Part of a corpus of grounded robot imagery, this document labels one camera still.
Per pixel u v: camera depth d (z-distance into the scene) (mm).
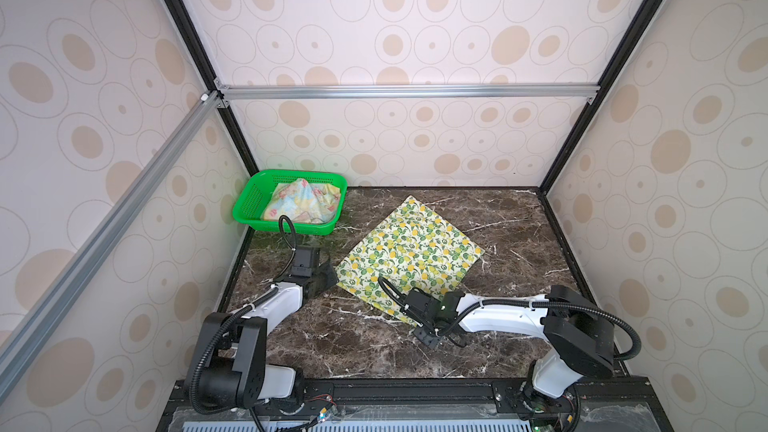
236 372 421
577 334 442
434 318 624
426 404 736
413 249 1020
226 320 442
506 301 503
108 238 547
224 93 901
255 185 1113
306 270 705
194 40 793
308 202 1087
